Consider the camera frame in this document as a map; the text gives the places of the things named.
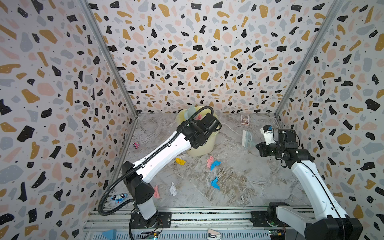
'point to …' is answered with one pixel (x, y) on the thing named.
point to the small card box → (244, 120)
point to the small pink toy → (137, 145)
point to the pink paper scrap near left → (156, 194)
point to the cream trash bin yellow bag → (208, 147)
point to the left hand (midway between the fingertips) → (186, 123)
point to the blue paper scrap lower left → (214, 183)
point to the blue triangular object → (111, 234)
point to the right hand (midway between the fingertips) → (256, 142)
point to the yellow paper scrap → (180, 161)
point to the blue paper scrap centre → (216, 163)
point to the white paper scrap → (173, 190)
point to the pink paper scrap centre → (209, 161)
